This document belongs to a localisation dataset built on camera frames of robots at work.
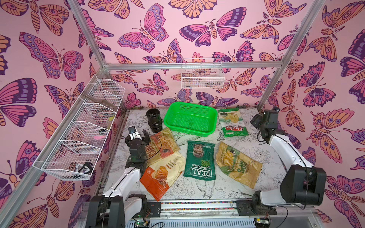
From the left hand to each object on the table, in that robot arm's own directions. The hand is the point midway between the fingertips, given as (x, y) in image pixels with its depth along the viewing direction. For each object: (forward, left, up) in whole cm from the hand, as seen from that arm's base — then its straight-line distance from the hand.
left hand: (140, 129), depth 83 cm
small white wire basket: (+43, -40, +7) cm, 60 cm away
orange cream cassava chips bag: (-21, -12, -19) cm, 30 cm away
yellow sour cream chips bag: (-14, -59, -18) cm, 63 cm away
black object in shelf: (-26, +17, +6) cm, 31 cm away
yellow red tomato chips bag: (0, -9, -18) cm, 21 cm away
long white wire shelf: (-20, +24, +7) cm, 32 cm away
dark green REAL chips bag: (-11, -36, -18) cm, 42 cm away
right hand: (+8, -71, +1) cm, 71 cm away
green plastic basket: (+24, -36, -19) cm, 47 cm away
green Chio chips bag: (+20, -63, -19) cm, 68 cm away
